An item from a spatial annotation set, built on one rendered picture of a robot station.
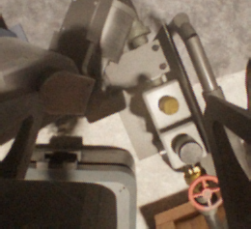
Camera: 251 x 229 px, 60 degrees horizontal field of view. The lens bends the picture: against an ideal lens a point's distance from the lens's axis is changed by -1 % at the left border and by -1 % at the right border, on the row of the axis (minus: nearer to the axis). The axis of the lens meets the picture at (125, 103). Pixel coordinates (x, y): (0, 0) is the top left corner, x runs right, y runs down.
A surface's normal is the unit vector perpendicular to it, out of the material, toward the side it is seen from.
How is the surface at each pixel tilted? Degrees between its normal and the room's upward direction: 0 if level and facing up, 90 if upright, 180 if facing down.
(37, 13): 0
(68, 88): 61
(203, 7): 0
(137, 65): 0
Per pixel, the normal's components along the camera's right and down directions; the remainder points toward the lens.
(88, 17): -0.44, -0.14
